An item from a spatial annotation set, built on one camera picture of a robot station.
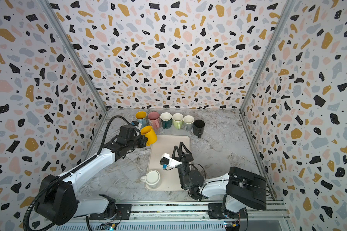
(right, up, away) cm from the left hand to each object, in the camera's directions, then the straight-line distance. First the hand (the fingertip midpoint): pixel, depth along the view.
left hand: (147, 136), depth 84 cm
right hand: (+20, -2, -13) cm, 24 cm away
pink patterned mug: (0, +11, +19) cm, 22 cm away
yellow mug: (0, +3, +2) cm, 4 cm away
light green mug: (+17, +11, +23) cm, 31 cm away
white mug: (+4, -22, -6) cm, 23 cm away
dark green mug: (+9, +11, +20) cm, 24 cm away
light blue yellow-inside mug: (-10, +12, +21) cm, 26 cm away
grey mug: (+24, +9, +20) cm, 33 cm away
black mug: (+31, +4, +17) cm, 36 cm away
